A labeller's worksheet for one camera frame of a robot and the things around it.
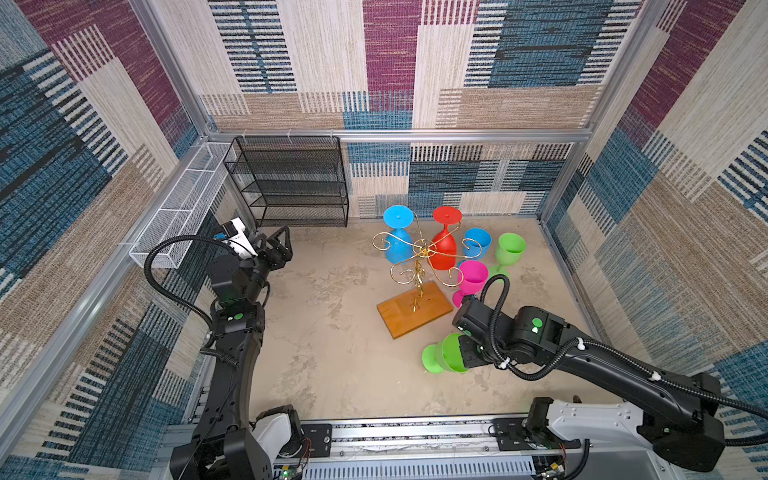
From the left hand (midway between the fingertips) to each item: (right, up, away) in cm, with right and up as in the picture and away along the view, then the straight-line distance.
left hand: (276, 226), depth 72 cm
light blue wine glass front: (+54, -3, +23) cm, 59 cm away
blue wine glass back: (+29, -3, 0) cm, 29 cm away
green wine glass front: (+63, -6, +20) cm, 66 cm away
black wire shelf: (-9, +20, +38) cm, 44 cm away
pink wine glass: (+51, -14, +19) cm, 56 cm away
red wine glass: (+39, -6, -1) cm, 39 cm away
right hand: (+46, -30, -1) cm, 55 cm away
